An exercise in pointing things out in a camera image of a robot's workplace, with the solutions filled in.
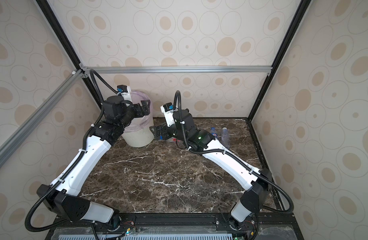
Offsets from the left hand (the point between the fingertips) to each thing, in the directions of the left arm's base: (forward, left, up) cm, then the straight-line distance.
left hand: (144, 98), depth 69 cm
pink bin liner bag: (+3, +6, -20) cm, 21 cm away
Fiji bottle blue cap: (+5, -10, -40) cm, 41 cm away
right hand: (-10, -7, -7) cm, 14 cm away
